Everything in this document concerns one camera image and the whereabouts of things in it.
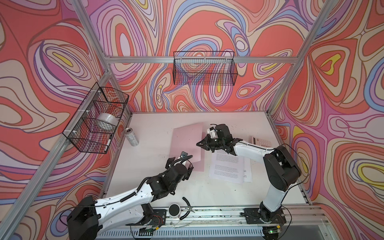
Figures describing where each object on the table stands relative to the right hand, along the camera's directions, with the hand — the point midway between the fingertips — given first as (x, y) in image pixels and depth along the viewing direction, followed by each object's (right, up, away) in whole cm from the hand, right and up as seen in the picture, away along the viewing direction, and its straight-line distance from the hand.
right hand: (197, 146), depth 87 cm
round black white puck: (-12, -29, -15) cm, 35 cm away
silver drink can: (-41, +5, +5) cm, 42 cm away
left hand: (-7, -7, -6) cm, 12 cm away
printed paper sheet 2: (+30, -14, +2) cm, 33 cm away
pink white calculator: (+41, +2, +14) cm, 44 cm away
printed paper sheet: (+18, -13, +4) cm, 23 cm away
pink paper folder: (-8, +3, +18) cm, 20 cm away
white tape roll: (-45, +14, -15) cm, 49 cm away
